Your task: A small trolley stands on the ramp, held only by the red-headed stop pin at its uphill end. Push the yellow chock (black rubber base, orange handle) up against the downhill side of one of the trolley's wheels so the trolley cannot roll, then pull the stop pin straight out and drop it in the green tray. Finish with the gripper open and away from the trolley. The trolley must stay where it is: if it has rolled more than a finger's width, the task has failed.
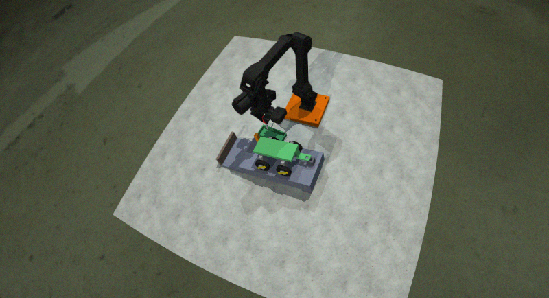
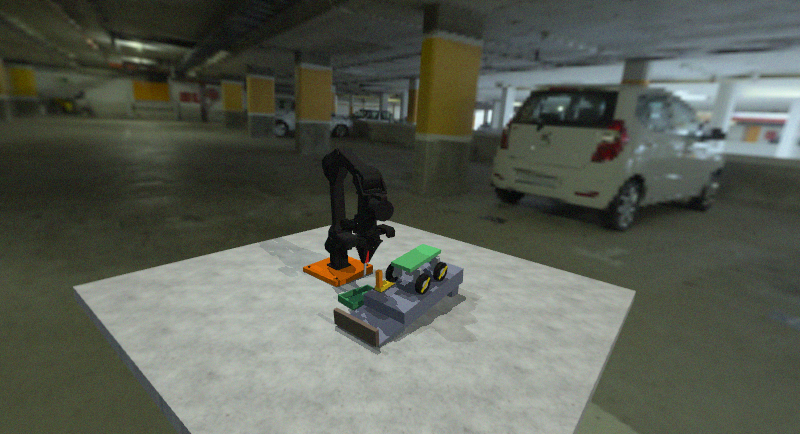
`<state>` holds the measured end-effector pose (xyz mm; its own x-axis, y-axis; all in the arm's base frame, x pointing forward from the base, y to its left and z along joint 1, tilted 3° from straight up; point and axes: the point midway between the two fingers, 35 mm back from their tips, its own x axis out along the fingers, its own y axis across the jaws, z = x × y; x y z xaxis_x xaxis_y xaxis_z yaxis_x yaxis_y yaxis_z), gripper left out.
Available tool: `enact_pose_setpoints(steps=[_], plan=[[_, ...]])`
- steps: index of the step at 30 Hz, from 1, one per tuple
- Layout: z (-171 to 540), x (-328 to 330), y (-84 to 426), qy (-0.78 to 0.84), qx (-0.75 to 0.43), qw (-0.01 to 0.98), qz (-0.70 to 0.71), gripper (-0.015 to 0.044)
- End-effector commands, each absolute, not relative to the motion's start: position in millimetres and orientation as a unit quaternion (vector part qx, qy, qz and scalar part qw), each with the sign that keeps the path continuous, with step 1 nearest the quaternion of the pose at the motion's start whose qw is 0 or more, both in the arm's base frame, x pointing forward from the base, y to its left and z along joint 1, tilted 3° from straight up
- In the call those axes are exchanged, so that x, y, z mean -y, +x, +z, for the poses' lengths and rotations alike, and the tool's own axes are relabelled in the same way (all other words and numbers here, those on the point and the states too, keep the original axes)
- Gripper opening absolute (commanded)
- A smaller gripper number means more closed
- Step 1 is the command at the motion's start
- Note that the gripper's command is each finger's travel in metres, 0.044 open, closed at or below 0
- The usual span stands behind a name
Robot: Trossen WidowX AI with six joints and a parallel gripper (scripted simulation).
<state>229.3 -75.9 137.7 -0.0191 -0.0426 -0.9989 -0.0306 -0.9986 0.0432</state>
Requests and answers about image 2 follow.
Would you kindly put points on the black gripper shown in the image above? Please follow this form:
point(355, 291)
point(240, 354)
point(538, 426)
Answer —
point(367, 237)

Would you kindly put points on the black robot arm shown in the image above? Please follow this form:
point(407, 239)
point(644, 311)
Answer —
point(336, 166)

